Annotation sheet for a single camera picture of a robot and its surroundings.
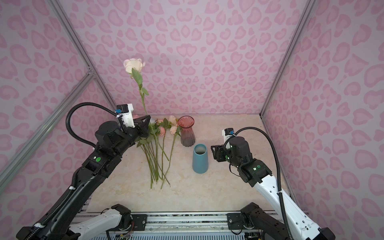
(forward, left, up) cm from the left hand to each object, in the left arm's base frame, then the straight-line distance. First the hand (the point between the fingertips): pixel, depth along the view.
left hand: (149, 113), depth 63 cm
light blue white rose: (+17, +12, -42) cm, 47 cm away
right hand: (-6, -29, -17) cm, 34 cm away
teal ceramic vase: (-10, -21, -23) cm, 33 cm away
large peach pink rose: (+21, -3, -39) cm, 44 cm away
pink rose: (+23, +6, -41) cm, 47 cm away
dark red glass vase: (+11, -14, -32) cm, 36 cm away
